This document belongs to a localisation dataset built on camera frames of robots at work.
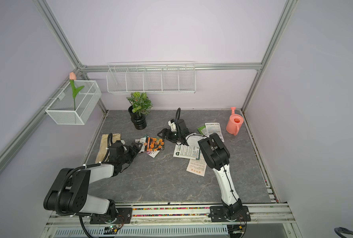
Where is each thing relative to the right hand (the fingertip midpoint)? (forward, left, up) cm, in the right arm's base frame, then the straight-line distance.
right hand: (160, 135), depth 99 cm
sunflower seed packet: (-10, -17, -5) cm, 20 cm away
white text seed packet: (+10, -39, -5) cm, 40 cm away
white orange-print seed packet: (-20, -25, -5) cm, 32 cm away
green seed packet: (+8, -30, -6) cm, 32 cm away
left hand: (-10, +11, 0) cm, 15 cm away
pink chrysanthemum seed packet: (-1, +13, -5) cm, 14 cm away
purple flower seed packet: (-10, +4, -6) cm, 13 cm away
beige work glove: (-4, +40, -7) cm, 40 cm away
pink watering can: (+6, -51, +5) cm, 51 cm away
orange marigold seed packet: (-4, +3, -4) cm, 7 cm away
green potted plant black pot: (+6, +10, +20) cm, 23 cm away
